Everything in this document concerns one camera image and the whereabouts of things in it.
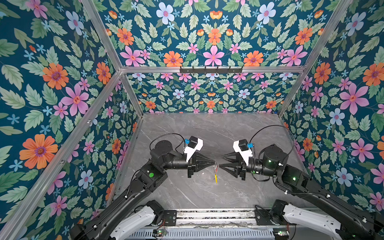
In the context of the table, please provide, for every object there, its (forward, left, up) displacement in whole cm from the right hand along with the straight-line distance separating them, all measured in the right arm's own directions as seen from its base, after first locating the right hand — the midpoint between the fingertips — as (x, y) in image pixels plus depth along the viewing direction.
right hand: (222, 160), depth 57 cm
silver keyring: (-3, +3, -1) cm, 4 cm away
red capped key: (-3, +2, -2) cm, 4 cm away
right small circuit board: (-20, -30, -35) cm, 50 cm away
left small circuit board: (-20, +29, -34) cm, 49 cm away
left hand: (-3, +3, +3) cm, 6 cm away
